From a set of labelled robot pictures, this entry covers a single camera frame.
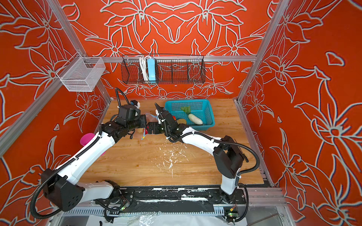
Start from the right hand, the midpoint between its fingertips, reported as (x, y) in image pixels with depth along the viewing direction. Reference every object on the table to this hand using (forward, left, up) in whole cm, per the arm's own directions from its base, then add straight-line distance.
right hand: (148, 126), depth 80 cm
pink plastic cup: (-5, +36, -3) cm, 37 cm away
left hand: (+3, +1, +5) cm, 6 cm away
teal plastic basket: (+27, -36, -17) cm, 48 cm away
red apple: (-4, +1, 0) cm, 4 cm away
